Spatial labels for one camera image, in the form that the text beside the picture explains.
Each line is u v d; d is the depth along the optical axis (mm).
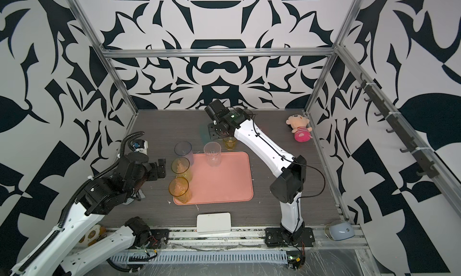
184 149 852
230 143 964
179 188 797
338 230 699
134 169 490
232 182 915
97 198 434
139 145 585
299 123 1049
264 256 713
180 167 841
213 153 875
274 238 740
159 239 732
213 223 743
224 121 548
